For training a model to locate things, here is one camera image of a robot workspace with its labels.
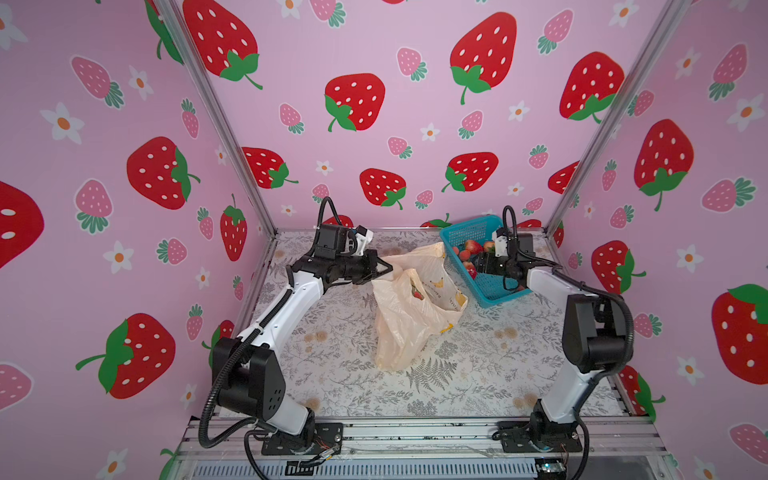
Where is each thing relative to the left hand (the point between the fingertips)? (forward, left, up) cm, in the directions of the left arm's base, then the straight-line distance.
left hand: (393, 267), depth 78 cm
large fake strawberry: (-4, -7, -8) cm, 11 cm away
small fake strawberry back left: (+22, -26, -20) cm, 39 cm away
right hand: (+15, -30, -14) cm, 36 cm away
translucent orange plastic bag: (-14, -3, -5) cm, 15 cm away
